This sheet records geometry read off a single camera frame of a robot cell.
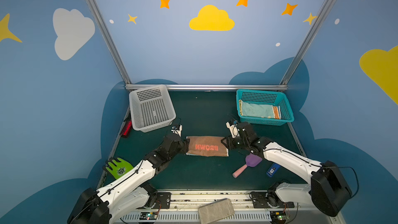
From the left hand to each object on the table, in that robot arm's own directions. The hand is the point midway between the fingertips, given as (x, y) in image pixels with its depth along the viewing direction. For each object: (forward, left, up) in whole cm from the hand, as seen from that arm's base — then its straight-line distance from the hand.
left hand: (187, 139), depth 83 cm
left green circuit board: (-33, +17, -12) cm, 39 cm away
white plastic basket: (+31, +29, -11) cm, 44 cm away
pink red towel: (+1, -11, -10) cm, 15 cm away
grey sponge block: (-31, -14, -8) cm, 35 cm away
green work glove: (-12, +39, -11) cm, 42 cm away
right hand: (+2, -21, -1) cm, 21 cm away
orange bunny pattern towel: (+25, -59, -7) cm, 64 cm away
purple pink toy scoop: (-7, -36, -11) cm, 39 cm away
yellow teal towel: (+27, -45, -7) cm, 53 cm away
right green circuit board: (-32, -44, -12) cm, 56 cm away
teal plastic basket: (+38, -61, -5) cm, 72 cm away
